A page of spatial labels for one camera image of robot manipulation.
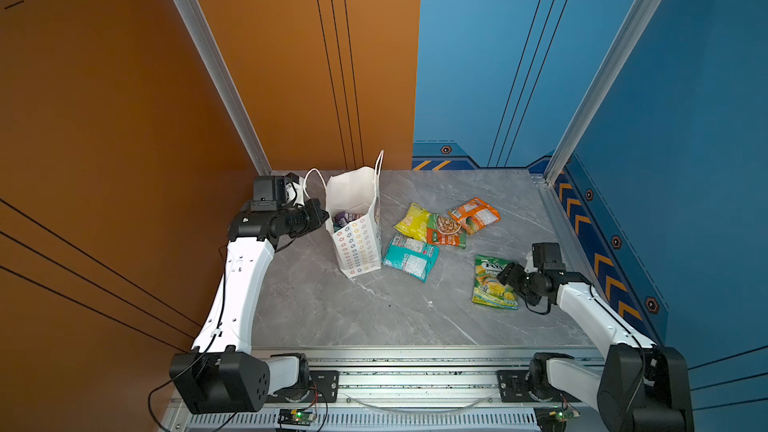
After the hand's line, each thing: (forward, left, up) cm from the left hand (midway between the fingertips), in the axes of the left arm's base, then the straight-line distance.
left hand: (329, 211), depth 76 cm
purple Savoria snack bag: (+7, -1, -11) cm, 13 cm away
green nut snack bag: (+11, -34, -25) cm, 44 cm away
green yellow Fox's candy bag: (-10, -44, -23) cm, 51 cm away
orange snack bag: (+17, -45, -23) cm, 53 cm away
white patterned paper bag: (-5, -7, -8) cm, 12 cm away
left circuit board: (-41, +6, -28) cm, 50 cm away
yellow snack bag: (+13, -24, -23) cm, 36 cm away
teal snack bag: (+1, -22, -23) cm, 32 cm away
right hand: (-8, -49, -22) cm, 55 cm away
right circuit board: (-41, -56, -27) cm, 74 cm away
